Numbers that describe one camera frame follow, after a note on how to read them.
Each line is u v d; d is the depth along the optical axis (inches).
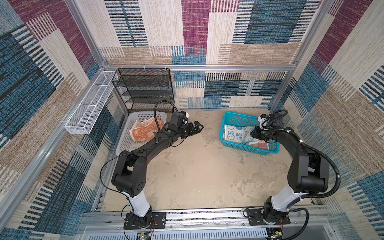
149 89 43.4
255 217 28.9
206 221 29.1
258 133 32.7
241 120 41.5
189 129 31.2
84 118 36.1
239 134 39.1
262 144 38.3
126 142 37.8
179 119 27.7
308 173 18.3
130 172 18.8
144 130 41.3
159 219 28.9
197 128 31.3
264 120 33.2
